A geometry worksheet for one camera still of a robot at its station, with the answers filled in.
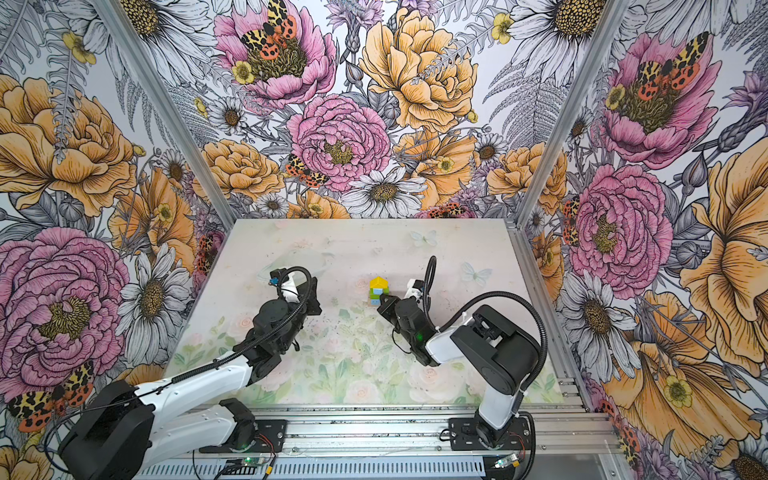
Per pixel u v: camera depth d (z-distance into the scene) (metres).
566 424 0.78
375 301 0.96
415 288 0.85
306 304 0.79
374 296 0.93
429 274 0.75
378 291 0.92
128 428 0.41
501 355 0.48
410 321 0.71
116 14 0.72
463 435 0.74
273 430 0.75
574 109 0.89
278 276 0.69
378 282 0.90
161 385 0.47
